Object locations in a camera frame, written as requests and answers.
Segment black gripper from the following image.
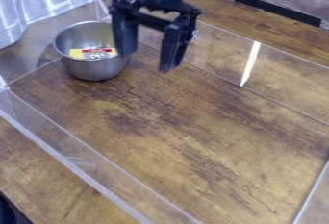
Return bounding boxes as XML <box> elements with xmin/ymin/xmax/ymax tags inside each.
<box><xmin>109</xmin><ymin>0</ymin><xmax>201</xmax><ymax>72</ymax></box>

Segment silver metal pot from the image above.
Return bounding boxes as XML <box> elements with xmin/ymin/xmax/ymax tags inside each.
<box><xmin>52</xmin><ymin>21</ymin><xmax>129</xmax><ymax>82</ymax></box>

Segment yellow object in pot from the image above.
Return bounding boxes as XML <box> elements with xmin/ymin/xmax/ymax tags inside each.
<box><xmin>69</xmin><ymin>48</ymin><xmax>117</xmax><ymax>60</ymax></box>

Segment black strip on table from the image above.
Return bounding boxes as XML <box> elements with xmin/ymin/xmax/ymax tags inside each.
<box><xmin>233</xmin><ymin>0</ymin><xmax>320</xmax><ymax>27</ymax></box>

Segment clear acrylic barrier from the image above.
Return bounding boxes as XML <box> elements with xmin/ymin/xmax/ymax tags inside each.
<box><xmin>0</xmin><ymin>0</ymin><xmax>329</xmax><ymax>224</ymax></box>

